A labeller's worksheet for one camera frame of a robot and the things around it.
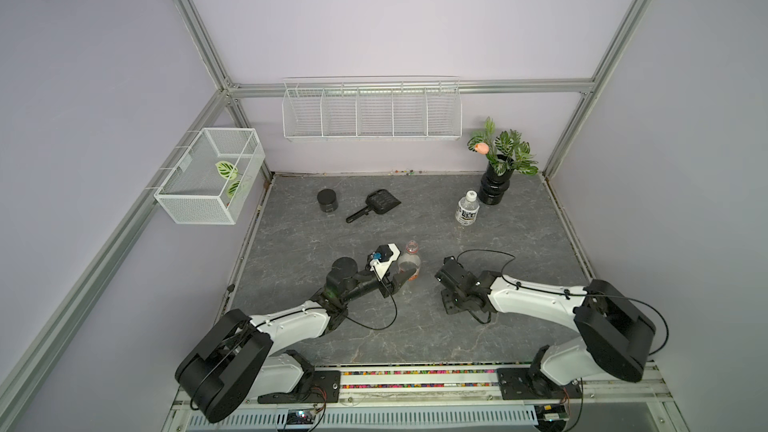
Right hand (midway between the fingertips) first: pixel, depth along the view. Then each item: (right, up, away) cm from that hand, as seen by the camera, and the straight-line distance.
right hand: (450, 297), depth 88 cm
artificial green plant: (+17, +44, 0) cm, 47 cm away
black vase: (+18, +34, +17) cm, 42 cm away
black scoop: (-23, +29, +20) cm, 42 cm away
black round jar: (-42, +29, +21) cm, 55 cm away
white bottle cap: (+6, +31, -2) cm, 31 cm away
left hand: (-13, +13, -10) cm, 21 cm away
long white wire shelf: (-23, +60, +10) cm, 65 cm away
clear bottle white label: (+5, +26, +1) cm, 26 cm away
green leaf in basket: (-62, +38, -10) cm, 73 cm away
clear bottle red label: (-12, +12, -6) cm, 18 cm away
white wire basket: (-68, +34, -7) cm, 76 cm away
